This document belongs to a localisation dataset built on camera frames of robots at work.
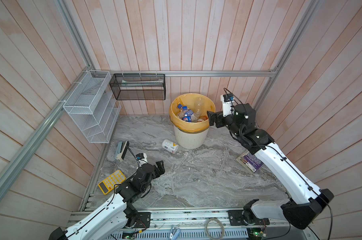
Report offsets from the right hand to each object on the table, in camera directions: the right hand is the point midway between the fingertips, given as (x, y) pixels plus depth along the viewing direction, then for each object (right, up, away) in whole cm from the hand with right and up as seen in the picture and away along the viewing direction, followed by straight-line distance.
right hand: (216, 109), depth 70 cm
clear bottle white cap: (-6, -1, +23) cm, 24 cm away
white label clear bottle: (-22, -21, +25) cm, 40 cm away
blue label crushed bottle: (-13, -2, +16) cm, 20 cm away
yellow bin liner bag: (-14, +9, +24) cm, 29 cm away
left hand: (-30, -31, +11) cm, 44 cm away
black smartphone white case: (-56, -23, +28) cm, 66 cm away
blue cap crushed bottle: (-16, 0, +21) cm, 26 cm away
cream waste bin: (-11, -17, +22) cm, 30 cm away
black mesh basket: (-46, +21, +35) cm, 61 cm away
